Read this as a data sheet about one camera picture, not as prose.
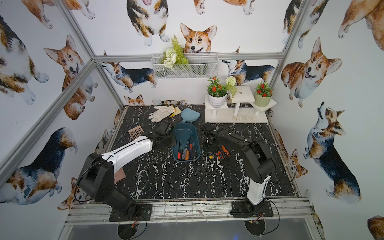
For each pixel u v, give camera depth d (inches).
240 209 28.9
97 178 17.3
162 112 45.2
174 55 30.8
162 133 27.0
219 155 35.7
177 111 46.2
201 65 36.4
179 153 35.5
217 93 34.6
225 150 36.6
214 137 26.4
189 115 45.0
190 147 36.8
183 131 39.6
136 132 41.8
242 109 44.1
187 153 35.6
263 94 36.4
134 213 27.8
